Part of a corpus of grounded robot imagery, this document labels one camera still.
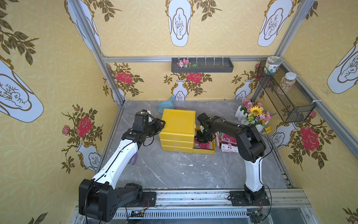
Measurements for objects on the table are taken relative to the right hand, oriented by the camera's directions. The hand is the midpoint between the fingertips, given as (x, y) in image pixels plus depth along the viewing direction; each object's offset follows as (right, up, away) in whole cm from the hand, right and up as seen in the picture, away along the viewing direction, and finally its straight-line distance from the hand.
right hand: (201, 139), depth 98 cm
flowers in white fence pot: (+31, +19, -8) cm, 37 cm away
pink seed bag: (+3, -4, -3) cm, 6 cm away
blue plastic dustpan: (-24, +26, +19) cm, 40 cm away
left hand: (-27, +12, -15) cm, 33 cm away
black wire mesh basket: (+51, +26, -16) cm, 59 cm away
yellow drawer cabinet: (-16, +6, -20) cm, 26 cm away
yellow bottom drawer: (+1, -5, -10) cm, 11 cm away
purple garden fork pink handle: (-44, -10, -8) cm, 46 cm away
